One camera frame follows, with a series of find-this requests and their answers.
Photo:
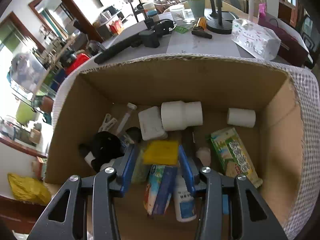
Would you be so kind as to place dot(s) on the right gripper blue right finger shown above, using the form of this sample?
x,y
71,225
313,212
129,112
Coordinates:
x,y
249,215

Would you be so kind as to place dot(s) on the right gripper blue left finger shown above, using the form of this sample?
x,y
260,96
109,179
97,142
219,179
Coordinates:
x,y
65,217

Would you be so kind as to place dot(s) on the white medicine bottle blue label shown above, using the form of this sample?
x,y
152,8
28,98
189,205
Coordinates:
x,y
184,202

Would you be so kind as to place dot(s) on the green snack box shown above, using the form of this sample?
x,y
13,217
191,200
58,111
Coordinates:
x,y
232,155

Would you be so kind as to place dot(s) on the blue white carton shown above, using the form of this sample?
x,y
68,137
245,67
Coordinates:
x,y
159,189

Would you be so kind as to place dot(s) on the yellow sponge block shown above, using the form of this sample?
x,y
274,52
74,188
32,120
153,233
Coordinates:
x,y
161,152

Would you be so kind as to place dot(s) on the white plastic clothes clip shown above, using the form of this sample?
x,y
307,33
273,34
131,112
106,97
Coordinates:
x,y
108,123

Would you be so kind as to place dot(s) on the white power adapter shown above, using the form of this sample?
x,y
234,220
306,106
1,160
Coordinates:
x,y
151,124

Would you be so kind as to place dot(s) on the white paper roll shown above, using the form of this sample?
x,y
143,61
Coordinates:
x,y
241,117

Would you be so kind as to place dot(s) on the white PVC pipe coupling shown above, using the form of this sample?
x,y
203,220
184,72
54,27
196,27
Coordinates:
x,y
178,115

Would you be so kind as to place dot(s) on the yellow plastic bag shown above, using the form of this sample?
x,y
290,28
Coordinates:
x,y
26,189

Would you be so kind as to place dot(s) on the quilted leaf-pattern bedspread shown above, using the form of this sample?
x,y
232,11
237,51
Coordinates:
x,y
283,145

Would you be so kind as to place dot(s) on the clear plastic storage bin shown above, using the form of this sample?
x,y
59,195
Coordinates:
x,y
27,71

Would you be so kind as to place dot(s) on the black keyboard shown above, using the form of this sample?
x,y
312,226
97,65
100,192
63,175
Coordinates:
x,y
132,41

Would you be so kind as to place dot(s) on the white tissue pack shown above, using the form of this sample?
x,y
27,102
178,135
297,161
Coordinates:
x,y
260,42

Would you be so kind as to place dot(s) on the black desk lamp base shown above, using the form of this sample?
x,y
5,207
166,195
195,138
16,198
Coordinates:
x,y
220,22

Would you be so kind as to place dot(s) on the green cup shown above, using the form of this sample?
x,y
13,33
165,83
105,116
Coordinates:
x,y
197,7

